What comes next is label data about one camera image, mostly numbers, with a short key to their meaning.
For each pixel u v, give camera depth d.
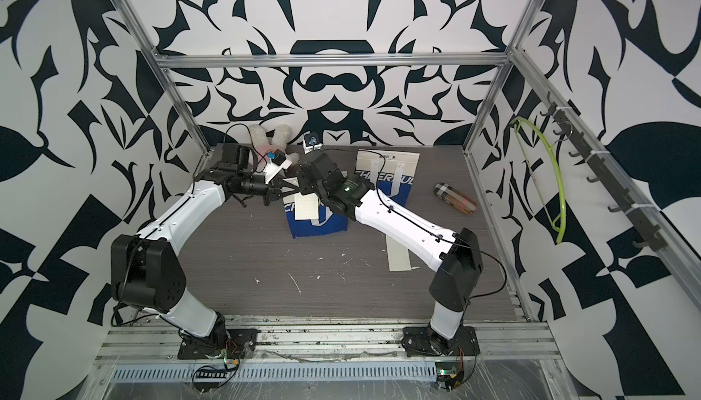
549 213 0.73
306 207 0.81
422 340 0.74
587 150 0.60
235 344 0.73
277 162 0.71
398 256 0.92
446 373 0.71
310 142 0.64
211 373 0.73
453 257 0.46
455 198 1.02
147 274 0.44
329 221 0.87
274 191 0.72
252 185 0.71
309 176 0.56
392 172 0.89
